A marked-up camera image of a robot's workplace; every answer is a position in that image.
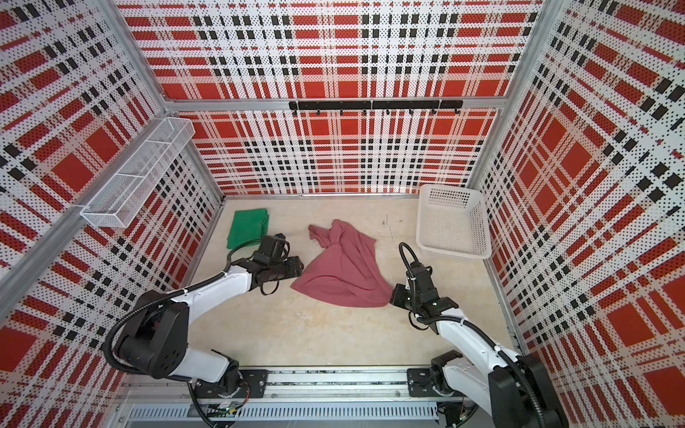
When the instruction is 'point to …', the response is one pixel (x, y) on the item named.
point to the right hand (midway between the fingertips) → (393, 295)
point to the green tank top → (247, 227)
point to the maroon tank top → (348, 269)
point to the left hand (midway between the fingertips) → (297, 270)
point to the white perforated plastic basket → (452, 222)
